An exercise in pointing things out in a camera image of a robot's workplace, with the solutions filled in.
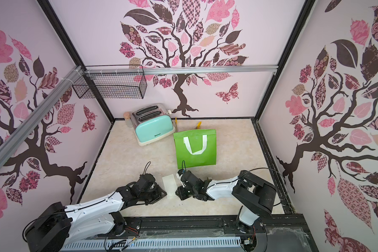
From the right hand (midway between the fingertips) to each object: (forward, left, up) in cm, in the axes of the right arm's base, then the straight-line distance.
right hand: (176, 192), depth 84 cm
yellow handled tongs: (+47, -14, +1) cm, 49 cm away
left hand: (-3, +5, 0) cm, 6 cm away
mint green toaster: (+37, +15, +17) cm, 43 cm away
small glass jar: (+50, +37, +8) cm, 62 cm away
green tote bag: (+19, -12, +14) cm, 26 cm away
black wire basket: (+119, +61, -3) cm, 134 cm away
